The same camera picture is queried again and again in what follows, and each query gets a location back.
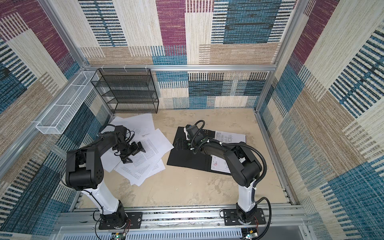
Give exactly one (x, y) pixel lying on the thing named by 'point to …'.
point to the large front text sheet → (155, 146)
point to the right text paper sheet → (158, 167)
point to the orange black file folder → (182, 155)
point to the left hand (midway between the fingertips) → (139, 152)
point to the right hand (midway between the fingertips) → (181, 146)
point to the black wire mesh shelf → (127, 90)
